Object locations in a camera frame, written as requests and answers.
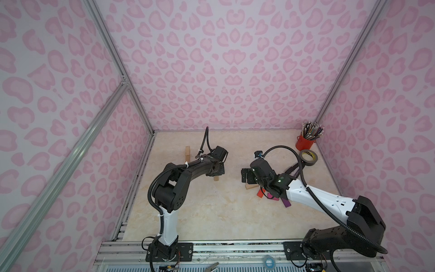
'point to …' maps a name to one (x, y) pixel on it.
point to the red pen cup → (303, 144)
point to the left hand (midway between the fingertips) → (222, 171)
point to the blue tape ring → (272, 259)
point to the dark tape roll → (308, 157)
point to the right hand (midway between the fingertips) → (247, 171)
